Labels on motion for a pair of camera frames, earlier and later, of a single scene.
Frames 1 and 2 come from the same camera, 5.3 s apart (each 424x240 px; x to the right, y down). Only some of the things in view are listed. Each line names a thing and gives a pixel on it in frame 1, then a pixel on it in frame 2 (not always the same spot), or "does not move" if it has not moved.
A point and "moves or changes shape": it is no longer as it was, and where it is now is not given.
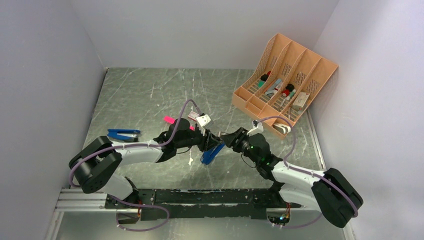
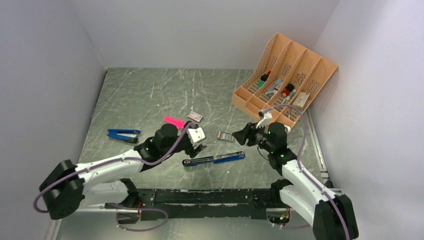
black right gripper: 234,139 → 246,133
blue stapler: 208,155 moves or changes shape
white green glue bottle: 291,95 does not move
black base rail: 155,204 does not move
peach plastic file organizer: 288,79 does not move
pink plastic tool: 171,120 does not move
